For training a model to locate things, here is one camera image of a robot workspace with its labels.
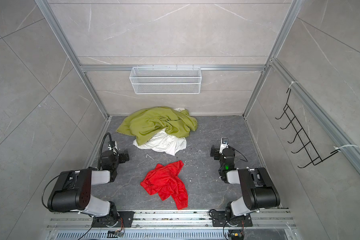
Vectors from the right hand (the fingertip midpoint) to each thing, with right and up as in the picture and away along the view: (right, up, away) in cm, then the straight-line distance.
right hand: (220, 144), depth 94 cm
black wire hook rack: (+29, -2, -36) cm, 46 cm away
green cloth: (-55, +13, +10) cm, 57 cm away
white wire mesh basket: (-36, +43, +7) cm, 57 cm away
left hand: (-66, -2, 0) cm, 66 cm away
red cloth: (-34, -18, -16) cm, 42 cm away
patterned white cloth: (-27, +26, +24) cm, 45 cm away
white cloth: (-38, +1, +6) cm, 38 cm away
